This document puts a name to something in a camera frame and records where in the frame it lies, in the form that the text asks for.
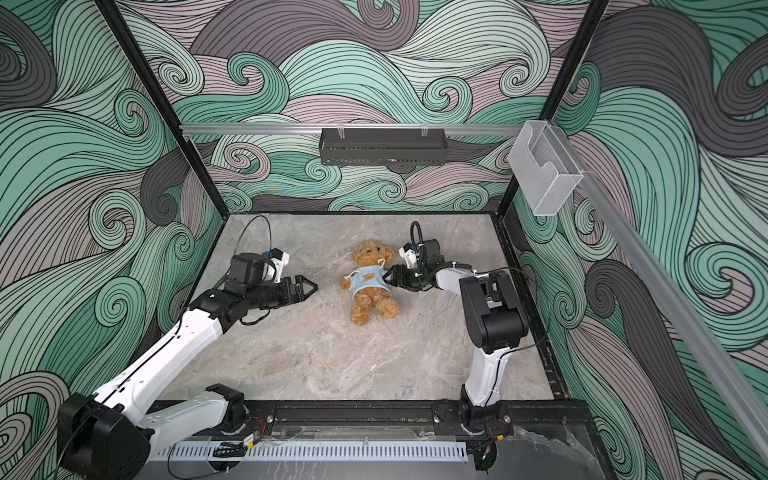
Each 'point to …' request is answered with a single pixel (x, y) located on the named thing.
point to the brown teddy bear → (367, 302)
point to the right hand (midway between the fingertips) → (391, 280)
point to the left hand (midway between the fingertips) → (310, 288)
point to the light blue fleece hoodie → (367, 277)
